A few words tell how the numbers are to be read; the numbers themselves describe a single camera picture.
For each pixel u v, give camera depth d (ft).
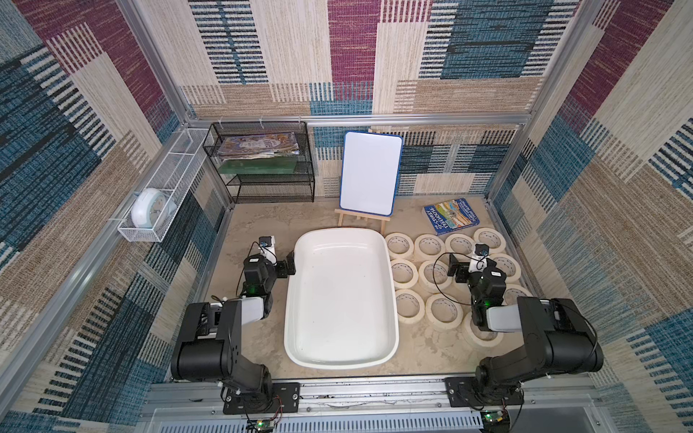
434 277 3.23
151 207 2.04
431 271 3.24
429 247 3.42
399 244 3.45
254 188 3.91
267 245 2.60
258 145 2.79
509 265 3.19
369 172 3.28
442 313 2.91
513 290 2.96
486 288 2.32
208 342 1.47
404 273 3.15
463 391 2.40
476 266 2.55
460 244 3.43
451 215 3.66
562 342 1.47
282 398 2.40
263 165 3.18
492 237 3.45
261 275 2.35
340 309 3.03
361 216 3.54
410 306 2.93
